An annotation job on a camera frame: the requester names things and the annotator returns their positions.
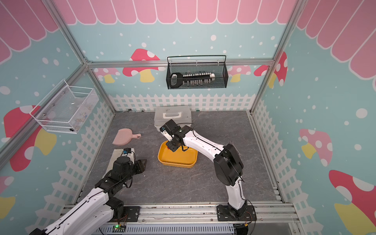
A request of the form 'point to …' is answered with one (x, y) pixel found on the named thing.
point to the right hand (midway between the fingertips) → (173, 143)
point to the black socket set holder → (178, 80)
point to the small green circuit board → (118, 228)
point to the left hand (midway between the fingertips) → (144, 163)
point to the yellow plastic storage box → (178, 159)
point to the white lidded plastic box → (180, 114)
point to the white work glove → (117, 153)
